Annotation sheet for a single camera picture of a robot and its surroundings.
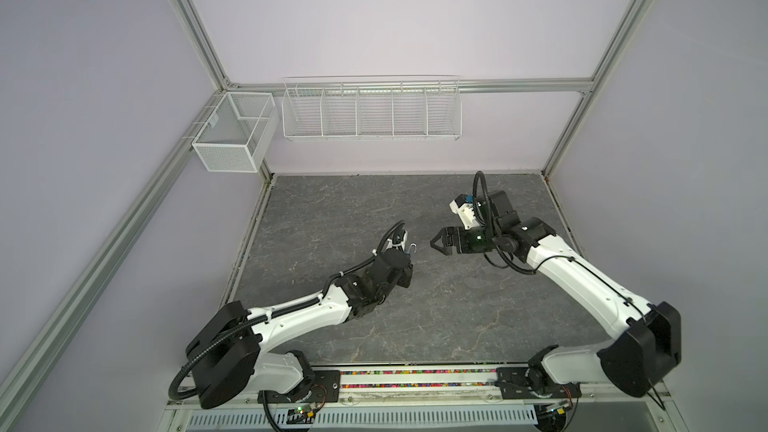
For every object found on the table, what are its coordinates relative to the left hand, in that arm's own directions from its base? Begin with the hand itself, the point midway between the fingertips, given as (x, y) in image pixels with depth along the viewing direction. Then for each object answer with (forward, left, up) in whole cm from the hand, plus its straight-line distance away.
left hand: (406, 260), depth 81 cm
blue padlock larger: (+3, -3, 0) cm, 4 cm away
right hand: (+1, -10, +4) cm, 11 cm away
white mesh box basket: (+46, +53, +10) cm, 71 cm away
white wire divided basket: (+49, +8, +16) cm, 52 cm away
